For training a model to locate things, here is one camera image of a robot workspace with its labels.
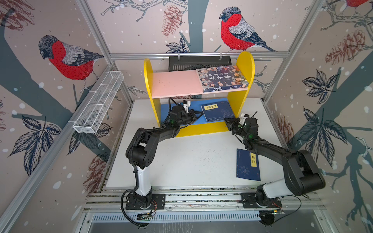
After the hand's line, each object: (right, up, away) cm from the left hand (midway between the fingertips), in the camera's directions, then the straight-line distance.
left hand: (203, 113), depth 86 cm
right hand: (+12, -3, +1) cm, 12 cm away
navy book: (+9, +2, +6) cm, 11 cm away
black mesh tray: (-14, +33, +8) cm, 37 cm away
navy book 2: (+26, -31, -1) cm, 41 cm away
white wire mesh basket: (-60, -2, -15) cm, 61 cm away
